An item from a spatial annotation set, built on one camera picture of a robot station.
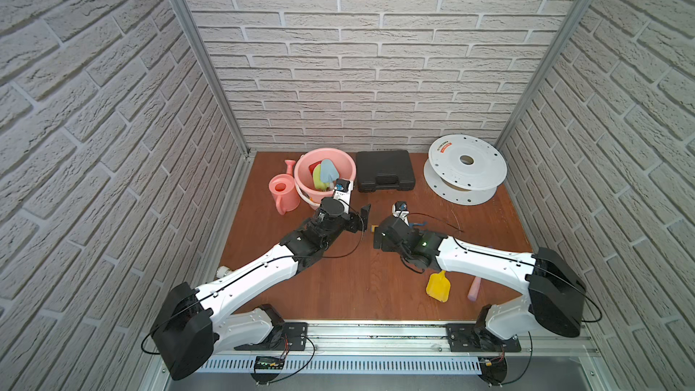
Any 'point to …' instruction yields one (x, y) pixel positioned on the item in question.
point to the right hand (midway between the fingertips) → (389, 233)
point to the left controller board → (269, 362)
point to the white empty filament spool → (463, 170)
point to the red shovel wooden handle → (312, 166)
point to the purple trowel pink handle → (474, 289)
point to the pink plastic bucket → (303, 176)
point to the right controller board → (493, 369)
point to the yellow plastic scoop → (439, 286)
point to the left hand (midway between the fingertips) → (350, 194)
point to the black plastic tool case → (383, 168)
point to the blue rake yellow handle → (411, 225)
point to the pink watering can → (284, 189)
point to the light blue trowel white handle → (328, 172)
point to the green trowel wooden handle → (318, 184)
